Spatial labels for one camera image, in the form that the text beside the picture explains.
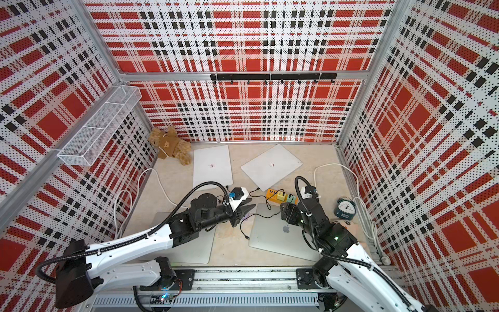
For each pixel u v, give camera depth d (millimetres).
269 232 870
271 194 960
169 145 1101
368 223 932
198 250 802
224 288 726
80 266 396
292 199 842
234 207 600
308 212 520
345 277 595
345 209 884
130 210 968
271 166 1117
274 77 888
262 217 891
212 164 1082
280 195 902
